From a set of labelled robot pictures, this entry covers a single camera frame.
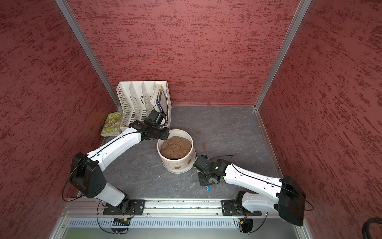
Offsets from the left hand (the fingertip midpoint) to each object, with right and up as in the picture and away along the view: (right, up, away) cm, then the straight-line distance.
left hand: (165, 136), depth 85 cm
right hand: (+23, -24, -8) cm, 34 cm away
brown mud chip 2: (+23, -9, +12) cm, 28 cm away
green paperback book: (-42, +5, +18) cm, 46 cm away
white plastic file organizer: (-30, +25, +26) cm, 47 cm away
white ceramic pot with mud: (+7, -9, -3) cm, 12 cm away
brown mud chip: (+20, +1, +21) cm, 29 cm away
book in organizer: (-6, +23, +7) cm, 25 cm away
